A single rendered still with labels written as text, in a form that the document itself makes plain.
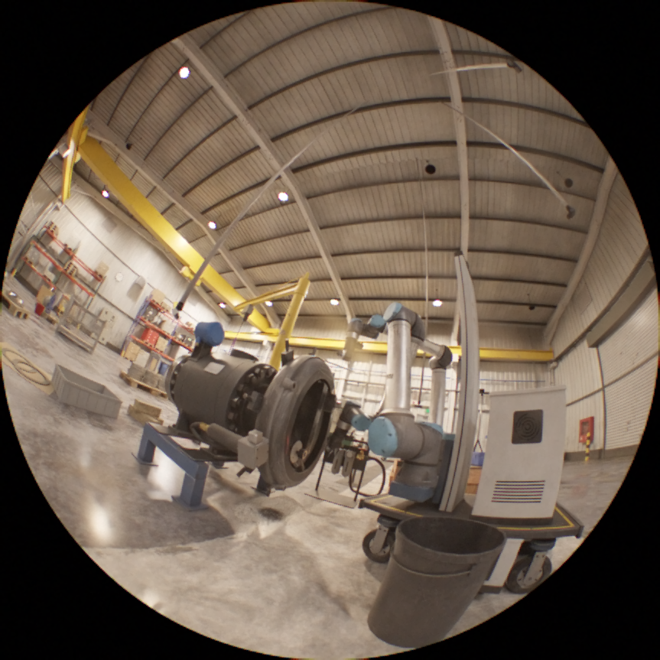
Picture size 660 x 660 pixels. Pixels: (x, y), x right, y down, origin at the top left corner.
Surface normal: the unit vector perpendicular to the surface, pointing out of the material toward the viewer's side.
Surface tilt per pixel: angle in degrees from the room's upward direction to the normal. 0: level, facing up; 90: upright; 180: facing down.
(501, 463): 90
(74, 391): 90
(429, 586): 93
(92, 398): 90
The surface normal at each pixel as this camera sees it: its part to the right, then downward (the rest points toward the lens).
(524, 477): -0.65, -0.47
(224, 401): -0.27, -0.43
